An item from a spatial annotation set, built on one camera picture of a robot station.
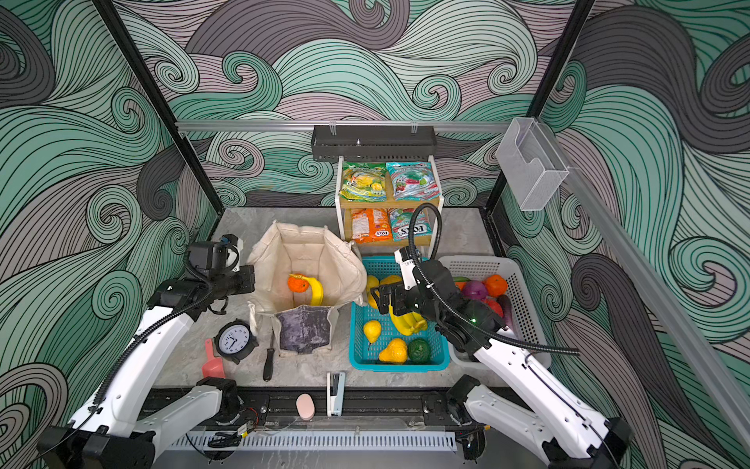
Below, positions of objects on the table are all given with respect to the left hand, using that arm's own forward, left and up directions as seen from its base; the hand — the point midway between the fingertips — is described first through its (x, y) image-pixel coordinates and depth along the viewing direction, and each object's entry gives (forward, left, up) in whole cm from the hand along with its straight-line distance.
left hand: (254, 272), depth 77 cm
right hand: (-6, -36, +4) cm, 36 cm away
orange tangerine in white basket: (+5, -72, -13) cm, 73 cm away
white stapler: (-24, -23, -17) cm, 38 cm away
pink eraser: (-28, -16, -18) cm, 37 cm away
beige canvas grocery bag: (+8, -8, -15) cm, 19 cm away
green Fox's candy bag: (+22, -41, -2) cm, 47 cm away
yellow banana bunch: (-6, -44, -16) cm, 47 cm away
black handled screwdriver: (-20, -4, -19) cm, 28 cm away
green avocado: (-15, -45, -14) cm, 50 cm away
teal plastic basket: (-15, -30, -21) cm, 40 cm away
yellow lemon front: (-9, -33, -16) cm, 37 cm away
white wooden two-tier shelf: (+15, -36, +13) cm, 41 cm away
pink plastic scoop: (-19, +12, -20) cm, 30 cm away
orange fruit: (+4, -9, -14) cm, 17 cm away
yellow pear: (-16, -39, -14) cm, 44 cm away
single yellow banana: (+2, -15, -13) cm, 20 cm away
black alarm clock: (-12, +8, -18) cm, 23 cm away
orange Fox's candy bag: (+20, -32, -2) cm, 38 cm away
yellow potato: (+8, -39, -16) cm, 42 cm away
